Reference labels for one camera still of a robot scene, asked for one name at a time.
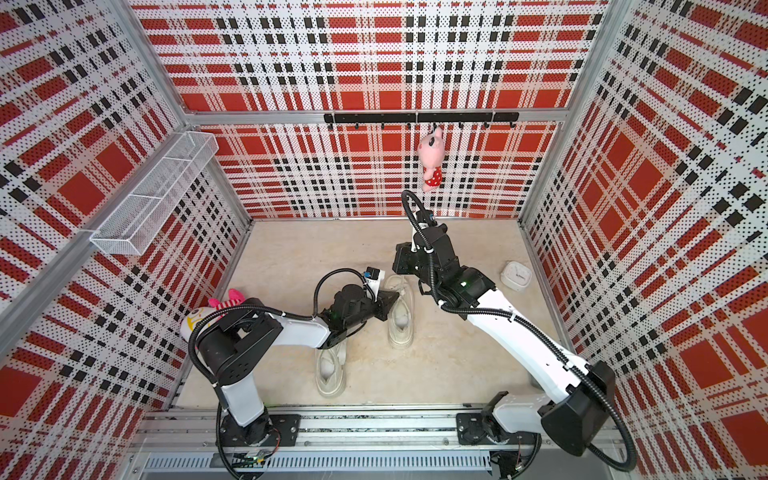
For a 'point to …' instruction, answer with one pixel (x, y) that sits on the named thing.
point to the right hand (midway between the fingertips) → (402, 247)
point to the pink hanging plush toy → (431, 150)
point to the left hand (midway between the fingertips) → (402, 294)
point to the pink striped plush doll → (195, 315)
